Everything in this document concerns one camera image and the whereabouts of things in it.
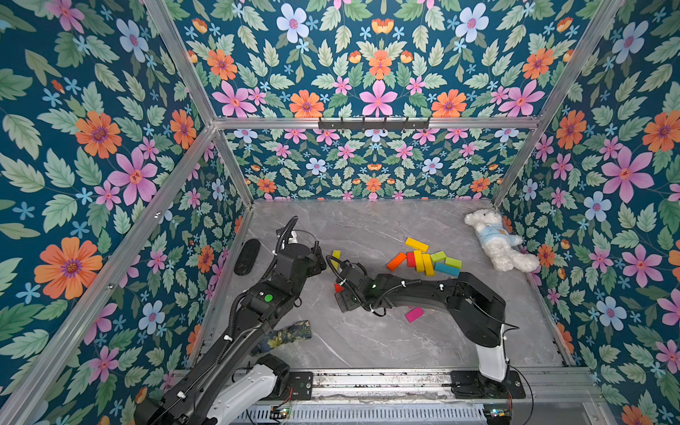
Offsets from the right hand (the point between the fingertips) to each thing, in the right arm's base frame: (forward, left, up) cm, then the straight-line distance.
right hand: (353, 288), depth 90 cm
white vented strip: (-35, -6, -4) cm, 36 cm away
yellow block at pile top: (+21, -25, -2) cm, 32 cm away
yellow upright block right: (+11, -28, -3) cm, 30 cm away
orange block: (+13, -16, -3) cm, 21 cm away
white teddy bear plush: (+18, -53, +5) cm, 56 cm away
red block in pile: (+14, -22, -3) cm, 26 cm away
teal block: (+11, -35, -4) cm, 36 cm away
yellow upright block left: (+13, -24, -2) cm, 28 cm away
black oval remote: (+11, +41, +1) cm, 43 cm away
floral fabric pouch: (-14, +16, -1) cm, 22 cm away
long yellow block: (+15, +7, -2) cm, 17 cm away
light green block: (+16, -32, -3) cm, 36 cm away
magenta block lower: (-8, -21, -3) cm, 22 cm away
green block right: (+13, -37, -2) cm, 40 cm away
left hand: (+1, +10, +21) cm, 23 cm away
